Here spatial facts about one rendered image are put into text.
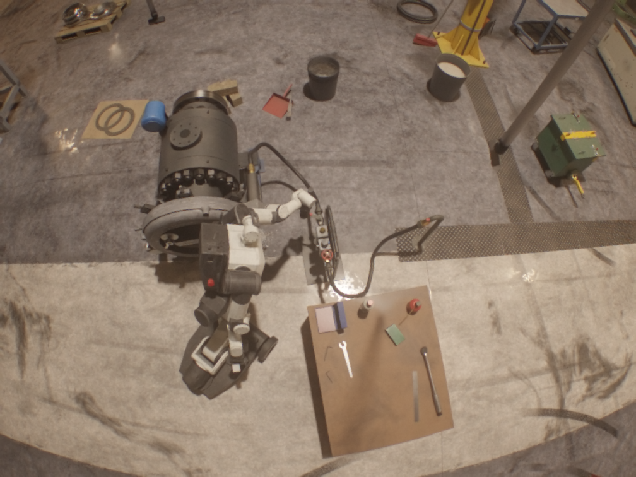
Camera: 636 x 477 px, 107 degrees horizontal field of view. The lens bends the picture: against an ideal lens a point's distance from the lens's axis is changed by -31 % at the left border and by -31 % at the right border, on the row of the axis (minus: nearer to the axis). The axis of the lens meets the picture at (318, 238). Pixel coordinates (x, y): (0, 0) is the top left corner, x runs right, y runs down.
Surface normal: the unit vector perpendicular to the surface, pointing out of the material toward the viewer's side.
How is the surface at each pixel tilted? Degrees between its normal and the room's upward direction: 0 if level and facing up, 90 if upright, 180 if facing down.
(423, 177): 0
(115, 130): 0
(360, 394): 0
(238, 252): 36
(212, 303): 9
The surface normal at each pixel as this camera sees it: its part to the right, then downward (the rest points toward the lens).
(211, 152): 0.55, -0.36
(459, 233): 0.01, -0.33
